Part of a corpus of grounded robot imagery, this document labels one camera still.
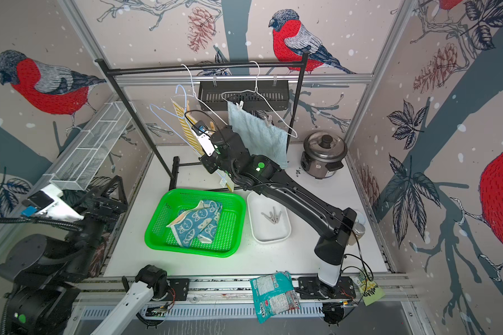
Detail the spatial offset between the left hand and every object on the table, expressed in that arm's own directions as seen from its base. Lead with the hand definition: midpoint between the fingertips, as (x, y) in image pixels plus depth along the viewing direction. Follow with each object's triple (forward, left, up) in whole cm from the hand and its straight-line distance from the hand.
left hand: (112, 178), depth 49 cm
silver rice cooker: (+35, -66, -30) cm, 80 cm away
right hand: (+18, -19, -6) cm, 26 cm away
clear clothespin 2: (+10, -43, -45) cm, 63 cm away
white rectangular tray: (+5, -37, -47) cm, 60 cm away
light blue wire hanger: (+43, 0, -15) cm, 46 cm away
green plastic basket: (+2, -22, -46) cm, 51 cm away
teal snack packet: (-19, -41, -43) cm, 62 cm away
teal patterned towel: (+6, -11, -42) cm, 44 cm away
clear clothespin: (+10, -41, -46) cm, 62 cm away
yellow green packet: (-17, -75, -45) cm, 89 cm away
